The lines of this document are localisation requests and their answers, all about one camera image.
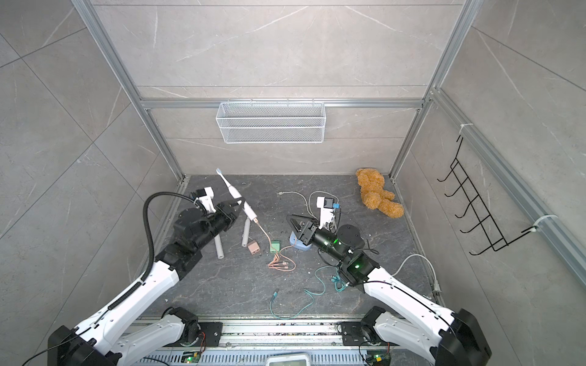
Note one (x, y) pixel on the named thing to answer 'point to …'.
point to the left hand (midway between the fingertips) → (248, 198)
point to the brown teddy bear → (371, 182)
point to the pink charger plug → (254, 248)
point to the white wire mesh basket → (272, 123)
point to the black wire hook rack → (461, 173)
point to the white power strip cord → (436, 289)
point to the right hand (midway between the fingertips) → (291, 219)
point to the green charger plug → (276, 245)
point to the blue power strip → (298, 244)
